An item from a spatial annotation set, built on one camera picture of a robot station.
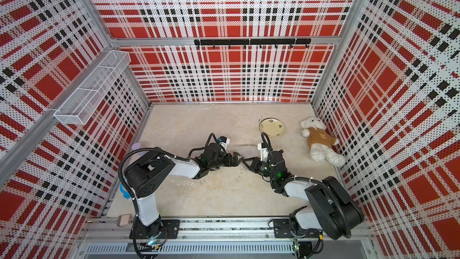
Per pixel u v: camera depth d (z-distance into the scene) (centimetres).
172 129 108
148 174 50
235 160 83
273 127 109
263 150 81
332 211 43
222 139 86
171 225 75
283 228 73
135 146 91
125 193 81
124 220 75
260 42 88
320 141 94
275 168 68
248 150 90
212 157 75
